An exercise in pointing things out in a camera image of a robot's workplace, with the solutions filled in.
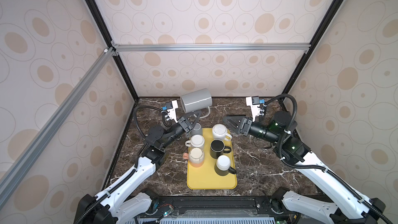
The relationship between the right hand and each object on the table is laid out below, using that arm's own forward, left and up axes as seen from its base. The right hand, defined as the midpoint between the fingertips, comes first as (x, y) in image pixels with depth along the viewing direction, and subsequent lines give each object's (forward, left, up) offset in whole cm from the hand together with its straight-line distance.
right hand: (226, 120), depth 58 cm
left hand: (+2, +8, +1) cm, 8 cm away
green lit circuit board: (-24, +25, -37) cm, 51 cm away
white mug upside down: (+10, +13, -32) cm, 35 cm away
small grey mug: (+15, +12, -29) cm, 35 cm away
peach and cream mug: (-1, +13, -30) cm, 32 cm away
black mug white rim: (+4, +1, -30) cm, 30 cm away
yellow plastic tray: (-9, +8, -39) cm, 40 cm away
